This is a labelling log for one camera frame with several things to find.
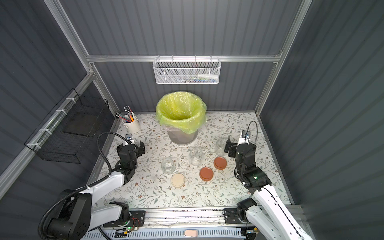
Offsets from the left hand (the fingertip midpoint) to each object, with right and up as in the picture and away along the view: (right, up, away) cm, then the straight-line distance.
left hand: (132, 143), depth 85 cm
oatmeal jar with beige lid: (+19, -15, +6) cm, 25 cm away
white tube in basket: (+45, +42, +9) cm, 62 cm away
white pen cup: (-7, +9, +18) cm, 21 cm away
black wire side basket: (-27, +6, -12) cm, 30 cm away
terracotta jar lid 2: (+43, -19, +3) cm, 47 cm away
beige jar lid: (+26, -22, 0) cm, 34 cm away
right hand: (+59, +2, -12) cm, 60 cm away
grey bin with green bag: (+28, +19, +16) cm, 37 cm away
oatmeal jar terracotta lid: (+37, -9, +11) cm, 39 cm away
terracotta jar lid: (+52, -13, +7) cm, 54 cm away
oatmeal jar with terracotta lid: (+52, -4, +6) cm, 52 cm away
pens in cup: (-10, +17, +20) cm, 28 cm away
